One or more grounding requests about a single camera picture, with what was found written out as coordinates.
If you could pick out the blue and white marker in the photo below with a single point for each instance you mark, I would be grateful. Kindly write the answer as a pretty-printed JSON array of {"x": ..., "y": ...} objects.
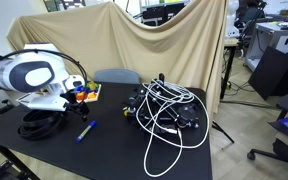
[{"x": 86, "y": 130}]

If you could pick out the black chair base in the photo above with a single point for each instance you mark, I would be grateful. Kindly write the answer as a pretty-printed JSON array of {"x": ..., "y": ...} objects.
[{"x": 0, "y": 171}]

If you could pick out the grey chair back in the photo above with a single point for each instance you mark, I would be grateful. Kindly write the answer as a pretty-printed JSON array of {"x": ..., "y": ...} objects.
[{"x": 116, "y": 76}]

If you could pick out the white grey cabinet desk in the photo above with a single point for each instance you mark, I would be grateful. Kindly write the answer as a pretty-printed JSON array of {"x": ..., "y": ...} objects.
[{"x": 277, "y": 41}]

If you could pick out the black table leg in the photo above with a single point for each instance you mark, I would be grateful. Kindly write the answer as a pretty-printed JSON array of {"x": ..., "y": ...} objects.
[{"x": 15, "y": 160}]

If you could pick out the black tripod equipment heap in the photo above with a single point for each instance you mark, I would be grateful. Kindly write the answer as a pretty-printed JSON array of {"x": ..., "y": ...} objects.
[{"x": 184, "y": 115}]

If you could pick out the white machine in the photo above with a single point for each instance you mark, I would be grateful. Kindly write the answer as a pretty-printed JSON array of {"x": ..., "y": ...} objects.
[{"x": 231, "y": 18}]

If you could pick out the black mesh office chair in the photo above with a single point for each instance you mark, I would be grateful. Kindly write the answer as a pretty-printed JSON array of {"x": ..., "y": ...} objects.
[{"x": 249, "y": 18}]

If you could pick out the olive yellow toy block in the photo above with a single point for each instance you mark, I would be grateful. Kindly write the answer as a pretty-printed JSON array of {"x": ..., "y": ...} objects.
[{"x": 92, "y": 86}]

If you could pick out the wooden table with black legs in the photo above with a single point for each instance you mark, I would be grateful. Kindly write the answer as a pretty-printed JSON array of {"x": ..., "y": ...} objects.
[{"x": 230, "y": 42}]

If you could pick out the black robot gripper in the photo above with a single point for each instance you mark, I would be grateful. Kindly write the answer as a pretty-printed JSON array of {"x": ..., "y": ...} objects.
[{"x": 73, "y": 99}]

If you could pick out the black flat panel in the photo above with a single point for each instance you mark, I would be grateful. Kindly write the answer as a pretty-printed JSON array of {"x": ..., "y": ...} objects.
[{"x": 269, "y": 73}]

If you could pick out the black computer monitors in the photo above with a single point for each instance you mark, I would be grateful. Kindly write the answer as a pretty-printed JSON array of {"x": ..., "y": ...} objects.
[{"x": 162, "y": 13}]

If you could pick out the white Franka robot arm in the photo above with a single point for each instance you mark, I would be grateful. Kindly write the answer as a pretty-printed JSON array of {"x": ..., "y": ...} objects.
[{"x": 30, "y": 75}]

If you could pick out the beige cloth backdrop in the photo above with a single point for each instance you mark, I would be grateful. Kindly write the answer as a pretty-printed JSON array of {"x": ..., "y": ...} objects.
[{"x": 134, "y": 43}]

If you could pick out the blue toy block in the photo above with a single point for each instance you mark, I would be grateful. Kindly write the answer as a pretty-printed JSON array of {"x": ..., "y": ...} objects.
[{"x": 78, "y": 89}]

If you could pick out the wooden toy block tray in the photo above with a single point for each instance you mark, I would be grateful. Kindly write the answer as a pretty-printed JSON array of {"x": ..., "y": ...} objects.
[{"x": 95, "y": 96}]

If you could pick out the yellow orange toy block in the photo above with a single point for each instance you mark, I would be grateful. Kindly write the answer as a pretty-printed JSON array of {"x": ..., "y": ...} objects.
[{"x": 91, "y": 95}]

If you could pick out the black stand leg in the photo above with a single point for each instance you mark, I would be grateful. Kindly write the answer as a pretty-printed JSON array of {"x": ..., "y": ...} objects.
[{"x": 222, "y": 131}]

